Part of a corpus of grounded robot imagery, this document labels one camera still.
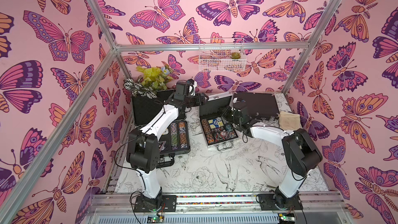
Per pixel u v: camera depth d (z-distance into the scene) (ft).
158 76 3.27
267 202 2.40
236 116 2.45
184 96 2.30
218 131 3.21
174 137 2.96
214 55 3.27
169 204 2.40
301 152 1.58
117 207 2.41
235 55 3.02
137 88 3.02
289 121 3.39
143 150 1.59
